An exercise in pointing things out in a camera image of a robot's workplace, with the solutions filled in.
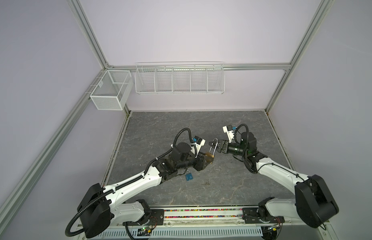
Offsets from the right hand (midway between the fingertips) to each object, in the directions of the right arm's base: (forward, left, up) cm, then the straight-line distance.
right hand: (210, 145), depth 78 cm
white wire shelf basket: (+45, +18, +12) cm, 50 cm away
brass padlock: (-7, +1, +1) cm, 7 cm away
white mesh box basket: (+42, +65, +5) cm, 77 cm away
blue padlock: (-9, +12, -19) cm, 24 cm away
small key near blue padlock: (-13, +2, -19) cm, 24 cm away
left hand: (-9, +2, +1) cm, 9 cm away
